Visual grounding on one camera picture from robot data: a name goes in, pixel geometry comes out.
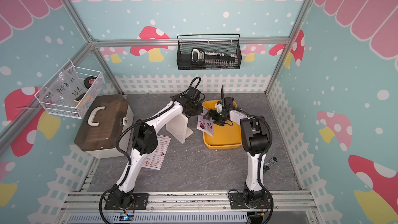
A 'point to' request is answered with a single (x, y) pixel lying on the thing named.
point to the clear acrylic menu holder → (177, 125)
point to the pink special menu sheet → (205, 125)
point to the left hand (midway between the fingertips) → (201, 113)
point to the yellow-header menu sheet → (155, 160)
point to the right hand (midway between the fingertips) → (208, 118)
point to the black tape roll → (88, 81)
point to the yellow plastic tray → (224, 137)
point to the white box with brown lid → (106, 118)
